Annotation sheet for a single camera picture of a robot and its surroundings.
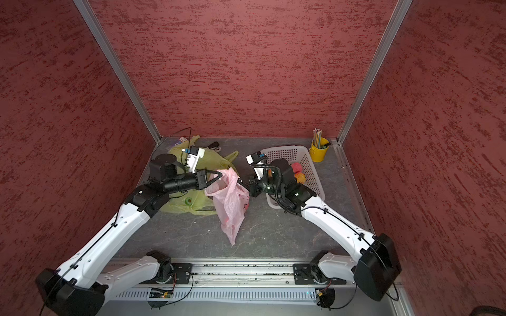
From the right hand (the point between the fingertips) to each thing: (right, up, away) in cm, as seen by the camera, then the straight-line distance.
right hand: (238, 185), depth 71 cm
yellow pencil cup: (+41, +11, +35) cm, 55 cm away
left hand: (-7, +3, -2) cm, 7 cm away
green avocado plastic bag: (-22, -11, +21) cm, 32 cm away
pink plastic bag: (-3, -5, -2) cm, 6 cm away
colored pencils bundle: (+39, +21, +32) cm, 55 cm away
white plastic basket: (+30, +12, +34) cm, 46 cm away
